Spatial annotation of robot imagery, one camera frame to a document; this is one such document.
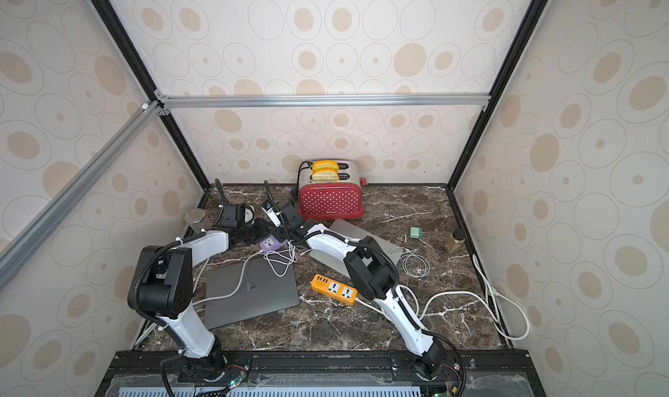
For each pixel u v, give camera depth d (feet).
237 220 2.55
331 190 3.14
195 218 2.99
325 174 3.16
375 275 1.94
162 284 1.59
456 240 3.02
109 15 2.34
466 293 2.85
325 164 3.20
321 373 2.40
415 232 3.39
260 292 2.92
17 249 1.69
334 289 2.80
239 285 2.86
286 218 2.48
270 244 3.19
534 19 2.37
